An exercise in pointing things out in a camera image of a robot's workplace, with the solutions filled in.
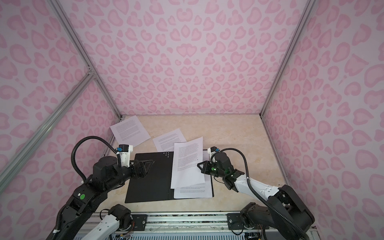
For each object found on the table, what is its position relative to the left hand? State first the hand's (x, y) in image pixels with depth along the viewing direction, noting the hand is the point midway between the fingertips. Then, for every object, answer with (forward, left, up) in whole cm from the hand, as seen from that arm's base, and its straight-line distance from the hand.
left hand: (146, 159), depth 68 cm
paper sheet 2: (+38, +27, -27) cm, 53 cm away
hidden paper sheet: (+13, -17, -20) cm, 30 cm away
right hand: (+3, -23, -14) cm, 27 cm away
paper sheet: (-7, -26, -26) cm, 37 cm away
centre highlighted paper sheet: (+26, -1, -26) cm, 37 cm away
